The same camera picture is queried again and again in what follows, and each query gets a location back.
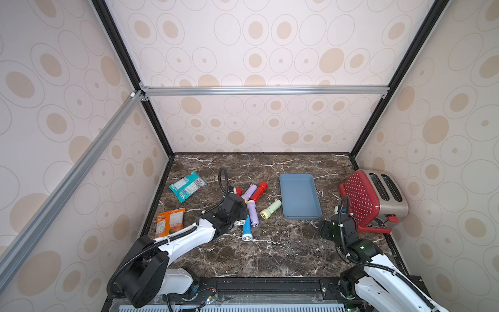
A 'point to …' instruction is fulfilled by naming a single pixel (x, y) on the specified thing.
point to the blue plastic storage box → (299, 197)
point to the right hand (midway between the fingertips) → (333, 224)
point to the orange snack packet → (168, 222)
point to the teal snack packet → (188, 186)
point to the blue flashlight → (247, 230)
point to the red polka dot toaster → (376, 199)
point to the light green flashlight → (265, 214)
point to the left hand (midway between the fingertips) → (250, 207)
